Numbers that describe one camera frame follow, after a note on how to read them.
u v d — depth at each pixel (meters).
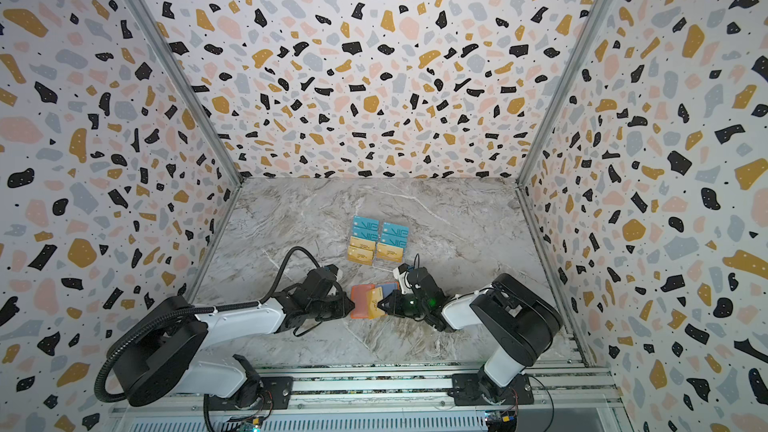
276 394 0.74
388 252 0.95
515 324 0.47
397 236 0.95
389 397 0.73
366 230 0.97
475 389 0.76
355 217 1.08
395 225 0.96
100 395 0.38
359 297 0.87
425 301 0.72
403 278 0.82
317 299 0.70
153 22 0.78
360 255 0.97
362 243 0.97
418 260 1.00
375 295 0.89
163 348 0.42
